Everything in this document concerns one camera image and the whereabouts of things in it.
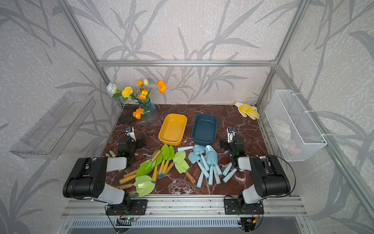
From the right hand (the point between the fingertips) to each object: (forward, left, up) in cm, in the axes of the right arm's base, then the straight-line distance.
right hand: (228, 135), depth 95 cm
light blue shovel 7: (-20, +3, -4) cm, 21 cm away
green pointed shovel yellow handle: (-10, +42, -6) cm, 43 cm away
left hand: (0, +60, +2) cm, 60 cm away
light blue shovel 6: (-27, +19, -4) cm, 33 cm away
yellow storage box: (+9, +38, -5) cm, 40 cm away
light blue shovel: (-7, +31, -5) cm, 32 cm away
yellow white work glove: (+28, -20, -6) cm, 35 cm away
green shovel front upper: (-26, +55, -6) cm, 61 cm away
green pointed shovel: (-9, +38, -6) cm, 39 cm away
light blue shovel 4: (-13, +12, -5) cm, 18 cm away
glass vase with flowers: (+16, +55, +6) cm, 58 cm away
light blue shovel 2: (-14, +23, -4) cm, 27 cm away
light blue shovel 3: (-8, +20, -5) cm, 22 cm away
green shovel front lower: (-30, +51, -6) cm, 60 cm away
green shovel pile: (-15, +45, -5) cm, 48 cm away
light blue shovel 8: (-26, +5, -5) cm, 27 cm away
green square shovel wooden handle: (-19, +29, -5) cm, 35 cm away
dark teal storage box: (+9, +15, -5) cm, 18 cm away
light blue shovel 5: (-26, +13, -5) cm, 30 cm away
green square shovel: (-13, +33, -5) cm, 36 cm away
